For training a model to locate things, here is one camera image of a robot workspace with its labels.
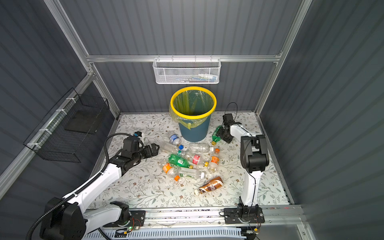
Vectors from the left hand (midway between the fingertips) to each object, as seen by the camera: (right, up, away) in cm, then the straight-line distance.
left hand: (152, 147), depth 85 cm
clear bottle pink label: (+28, -9, +7) cm, 30 cm away
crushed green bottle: (+38, +4, +18) cm, 42 cm away
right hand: (+44, +5, +18) cm, 47 cm away
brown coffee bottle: (+36, -18, -5) cm, 41 cm away
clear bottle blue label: (+11, +4, +14) cm, 18 cm away
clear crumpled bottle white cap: (+28, -2, +10) cm, 30 cm away
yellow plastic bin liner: (+23, +29, +16) cm, 40 cm away
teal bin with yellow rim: (+28, +8, +20) cm, 35 cm away
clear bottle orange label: (+36, -11, +4) cm, 38 cm away
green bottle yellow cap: (+13, -9, +7) cm, 17 cm away
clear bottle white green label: (+22, -16, +2) cm, 27 cm away
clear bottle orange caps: (+11, -15, +4) cm, 19 cm away
